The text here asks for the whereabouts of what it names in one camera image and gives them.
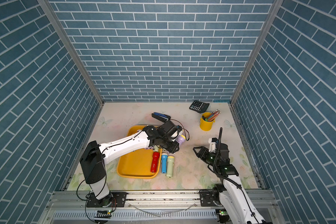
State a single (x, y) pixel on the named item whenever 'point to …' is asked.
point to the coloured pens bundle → (213, 115)
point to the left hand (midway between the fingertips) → (180, 149)
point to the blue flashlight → (164, 161)
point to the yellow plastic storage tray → (136, 164)
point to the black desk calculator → (199, 107)
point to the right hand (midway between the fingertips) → (197, 150)
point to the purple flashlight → (181, 139)
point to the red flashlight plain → (155, 157)
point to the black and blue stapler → (161, 117)
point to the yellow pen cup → (204, 125)
